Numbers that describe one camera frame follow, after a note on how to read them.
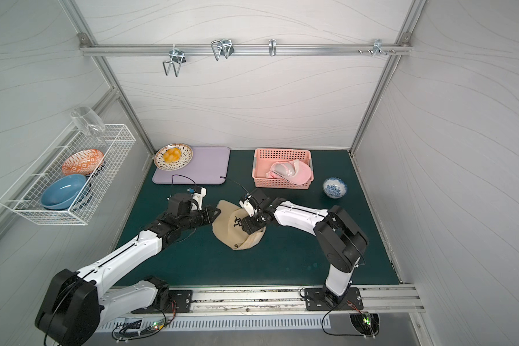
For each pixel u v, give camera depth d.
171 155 1.15
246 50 0.78
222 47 0.76
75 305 0.40
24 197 0.56
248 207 0.82
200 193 0.77
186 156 1.18
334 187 1.04
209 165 1.11
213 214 0.80
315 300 0.73
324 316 0.66
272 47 0.75
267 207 0.69
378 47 0.76
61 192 0.62
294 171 1.05
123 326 0.70
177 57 0.78
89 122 0.72
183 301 0.74
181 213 0.65
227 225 0.84
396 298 0.77
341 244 0.47
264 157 1.15
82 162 0.71
